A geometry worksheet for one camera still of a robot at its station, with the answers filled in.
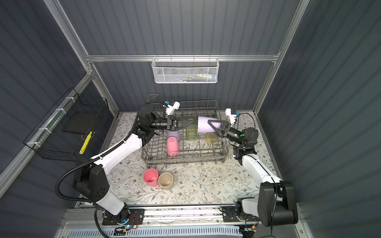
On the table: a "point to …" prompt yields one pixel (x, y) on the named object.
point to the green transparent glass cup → (192, 130)
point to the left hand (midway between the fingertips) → (191, 127)
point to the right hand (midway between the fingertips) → (210, 126)
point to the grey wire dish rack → (190, 152)
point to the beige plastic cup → (165, 180)
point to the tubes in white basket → (198, 77)
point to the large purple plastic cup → (173, 133)
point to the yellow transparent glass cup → (211, 138)
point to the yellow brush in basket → (86, 143)
